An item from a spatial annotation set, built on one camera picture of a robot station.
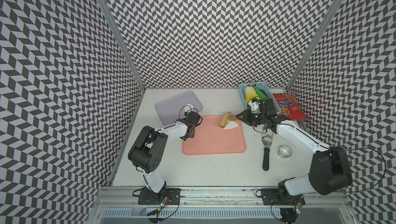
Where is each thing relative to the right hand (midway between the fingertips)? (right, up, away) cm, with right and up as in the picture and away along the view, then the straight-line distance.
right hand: (238, 119), depth 85 cm
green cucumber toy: (+21, +16, +25) cm, 36 cm away
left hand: (-32, -10, +10) cm, 35 cm away
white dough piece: (-3, -4, +7) cm, 9 cm away
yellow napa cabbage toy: (+13, +16, +22) cm, 30 cm away
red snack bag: (+38, +8, +17) cm, 42 cm away
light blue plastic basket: (+25, +20, +28) cm, 42 cm away
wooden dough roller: (-6, 0, +7) cm, 9 cm away
